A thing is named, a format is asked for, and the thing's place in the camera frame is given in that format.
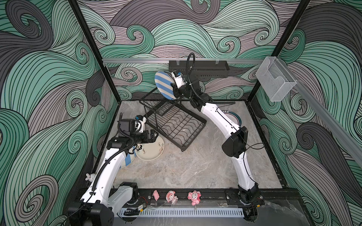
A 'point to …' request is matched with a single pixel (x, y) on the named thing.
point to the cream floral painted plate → (151, 151)
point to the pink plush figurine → (195, 197)
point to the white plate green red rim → (234, 118)
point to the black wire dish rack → (171, 118)
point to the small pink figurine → (156, 195)
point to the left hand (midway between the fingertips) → (151, 133)
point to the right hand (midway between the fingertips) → (172, 82)
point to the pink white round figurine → (170, 197)
